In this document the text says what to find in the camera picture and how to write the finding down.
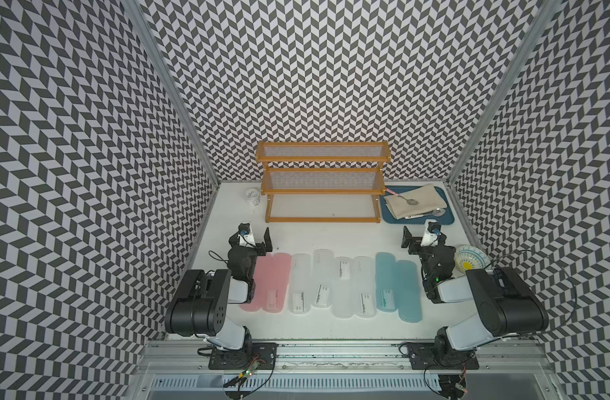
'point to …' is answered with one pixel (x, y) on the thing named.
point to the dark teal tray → (387, 217)
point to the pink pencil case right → (276, 277)
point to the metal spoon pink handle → (409, 201)
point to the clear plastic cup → (253, 196)
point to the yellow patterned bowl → (470, 257)
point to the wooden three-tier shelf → (322, 181)
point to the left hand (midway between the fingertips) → (256, 229)
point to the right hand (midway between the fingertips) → (417, 229)
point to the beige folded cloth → (427, 197)
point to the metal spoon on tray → (436, 212)
